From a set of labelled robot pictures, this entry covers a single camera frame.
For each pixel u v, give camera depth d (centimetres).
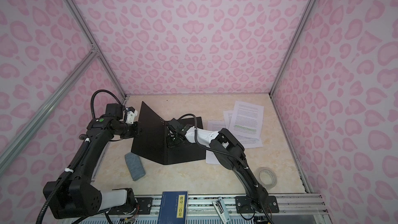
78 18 79
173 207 73
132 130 70
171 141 83
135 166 84
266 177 82
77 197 39
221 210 70
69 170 41
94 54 89
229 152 55
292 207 73
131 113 74
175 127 75
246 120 107
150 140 95
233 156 51
